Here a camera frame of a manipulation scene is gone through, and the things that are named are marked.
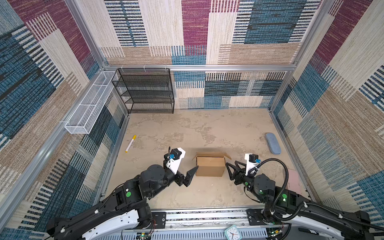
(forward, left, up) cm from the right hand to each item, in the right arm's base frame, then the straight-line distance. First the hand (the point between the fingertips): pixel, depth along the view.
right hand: (230, 166), depth 73 cm
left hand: (-2, +19, +12) cm, 22 cm away
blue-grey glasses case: (+21, -34, -16) cm, 44 cm away
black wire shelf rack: (+60, +51, 0) cm, 79 cm away
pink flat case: (-5, -36, -15) cm, 39 cm away
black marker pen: (-25, -33, -15) cm, 44 cm away
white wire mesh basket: (+32, +82, +2) cm, 88 cm away
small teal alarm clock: (-25, +1, -15) cm, 30 cm away
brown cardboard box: (+3, +9, -4) cm, 10 cm away
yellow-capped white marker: (+25, +60, -17) cm, 67 cm away
